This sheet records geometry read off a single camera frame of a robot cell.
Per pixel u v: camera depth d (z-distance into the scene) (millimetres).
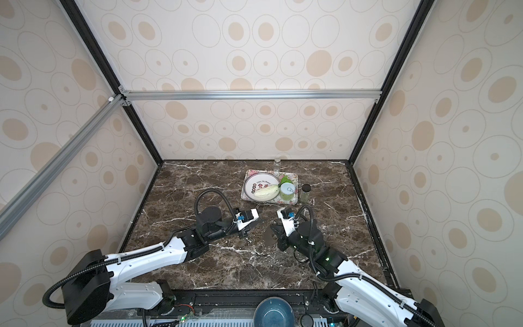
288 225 656
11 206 515
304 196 998
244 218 582
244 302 753
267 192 1007
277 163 1120
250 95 913
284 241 674
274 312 715
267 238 938
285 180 1007
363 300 575
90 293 395
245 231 646
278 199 1029
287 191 1000
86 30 719
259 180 1095
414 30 719
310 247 563
